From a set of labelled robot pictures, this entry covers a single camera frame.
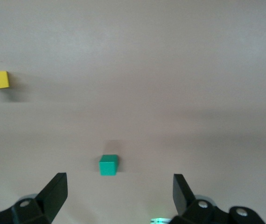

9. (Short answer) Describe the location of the green cube block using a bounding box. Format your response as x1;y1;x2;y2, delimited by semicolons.
99;154;119;177

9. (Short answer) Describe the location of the brown table cover sheet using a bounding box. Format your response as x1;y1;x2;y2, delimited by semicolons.
0;0;266;224

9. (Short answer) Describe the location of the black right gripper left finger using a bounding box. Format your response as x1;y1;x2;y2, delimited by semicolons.
0;172;68;224

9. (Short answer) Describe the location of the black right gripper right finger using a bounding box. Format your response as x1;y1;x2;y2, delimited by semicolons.
170;174;266;224

